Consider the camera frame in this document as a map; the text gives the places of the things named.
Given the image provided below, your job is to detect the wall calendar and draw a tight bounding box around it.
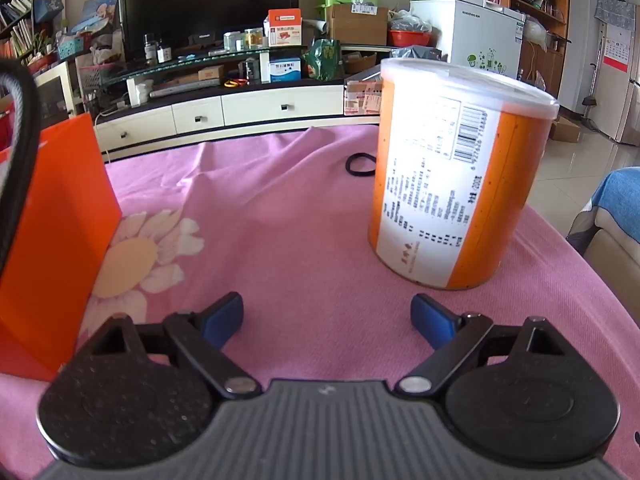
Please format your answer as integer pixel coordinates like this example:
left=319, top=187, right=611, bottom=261
left=602, top=29, right=632, bottom=74

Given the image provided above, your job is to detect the pink floral tablecloth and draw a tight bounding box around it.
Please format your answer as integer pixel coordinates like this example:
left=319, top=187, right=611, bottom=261
left=0, top=124, right=640, bottom=480

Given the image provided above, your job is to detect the small cardboard box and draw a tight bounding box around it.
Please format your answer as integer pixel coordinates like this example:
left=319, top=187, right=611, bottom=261
left=548, top=116, right=582, bottom=144

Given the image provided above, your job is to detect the bookshelf with books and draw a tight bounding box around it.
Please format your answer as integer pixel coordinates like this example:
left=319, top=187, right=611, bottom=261
left=0, top=0, right=66, bottom=63

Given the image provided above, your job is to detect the black grey curved cable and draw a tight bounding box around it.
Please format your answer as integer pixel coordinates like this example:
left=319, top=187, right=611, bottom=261
left=0, top=59, right=42, bottom=273

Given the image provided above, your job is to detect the brown cardboard box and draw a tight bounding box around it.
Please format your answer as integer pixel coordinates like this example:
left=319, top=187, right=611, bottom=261
left=325, top=4, right=390, bottom=46

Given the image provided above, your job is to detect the red plastic basin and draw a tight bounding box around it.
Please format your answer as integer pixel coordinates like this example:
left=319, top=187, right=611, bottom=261
left=388, top=30, right=432, bottom=48

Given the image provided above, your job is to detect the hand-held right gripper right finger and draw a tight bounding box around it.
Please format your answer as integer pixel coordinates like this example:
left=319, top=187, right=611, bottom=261
left=394, top=294, right=568, bottom=400

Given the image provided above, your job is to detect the blue sofa cover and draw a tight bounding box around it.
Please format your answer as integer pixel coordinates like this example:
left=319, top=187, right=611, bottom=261
left=592, top=166, right=640, bottom=244

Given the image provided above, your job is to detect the white refrigerator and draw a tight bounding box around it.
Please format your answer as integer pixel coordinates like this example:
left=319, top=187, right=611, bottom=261
left=588, top=0, right=640, bottom=147

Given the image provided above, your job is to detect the box with pink labels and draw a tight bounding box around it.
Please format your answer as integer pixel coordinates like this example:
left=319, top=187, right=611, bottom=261
left=343, top=79, right=384, bottom=116

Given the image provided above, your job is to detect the white television stand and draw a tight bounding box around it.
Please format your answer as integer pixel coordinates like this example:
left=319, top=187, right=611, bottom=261
left=31, top=42, right=387, bottom=162

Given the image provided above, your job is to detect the black television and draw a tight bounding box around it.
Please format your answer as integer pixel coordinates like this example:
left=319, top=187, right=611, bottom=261
left=118, top=0, right=300, bottom=64

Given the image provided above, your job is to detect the orange cardboard box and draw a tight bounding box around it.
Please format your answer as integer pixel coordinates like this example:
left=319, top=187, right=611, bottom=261
left=0, top=113, right=123, bottom=382

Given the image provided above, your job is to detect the orange and white medicine box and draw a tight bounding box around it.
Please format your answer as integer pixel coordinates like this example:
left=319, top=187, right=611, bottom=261
left=268, top=8, right=304, bottom=49

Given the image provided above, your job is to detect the beige sofa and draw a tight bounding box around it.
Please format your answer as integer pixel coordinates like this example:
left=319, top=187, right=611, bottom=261
left=565, top=205, right=640, bottom=306

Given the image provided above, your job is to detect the wooden shelf unit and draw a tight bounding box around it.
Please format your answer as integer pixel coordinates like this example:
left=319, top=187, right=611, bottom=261
left=488, top=0, right=572, bottom=102

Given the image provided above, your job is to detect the orange canister with white label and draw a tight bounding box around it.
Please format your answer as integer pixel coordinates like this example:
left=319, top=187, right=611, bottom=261
left=367, top=57, right=560, bottom=291

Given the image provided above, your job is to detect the black hair tie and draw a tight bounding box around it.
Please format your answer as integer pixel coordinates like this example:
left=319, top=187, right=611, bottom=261
left=345, top=153, right=377, bottom=179

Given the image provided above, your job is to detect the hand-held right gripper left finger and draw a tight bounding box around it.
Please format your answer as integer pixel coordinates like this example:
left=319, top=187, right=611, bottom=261
left=90, top=291, right=263, bottom=401

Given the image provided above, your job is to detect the white chest freezer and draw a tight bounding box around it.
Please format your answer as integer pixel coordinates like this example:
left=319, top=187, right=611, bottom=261
left=410, top=0, right=526, bottom=82

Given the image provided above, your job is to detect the blue and white box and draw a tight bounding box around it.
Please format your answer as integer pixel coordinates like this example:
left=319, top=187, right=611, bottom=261
left=269, top=57, right=303, bottom=84

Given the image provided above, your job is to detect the green snack bag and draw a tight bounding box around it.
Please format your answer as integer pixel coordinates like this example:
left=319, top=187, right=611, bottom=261
left=304, top=39, right=342, bottom=81

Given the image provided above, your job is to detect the glass door cabinet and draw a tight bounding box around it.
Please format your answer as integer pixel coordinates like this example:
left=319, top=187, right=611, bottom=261
left=31, top=60, right=83, bottom=126

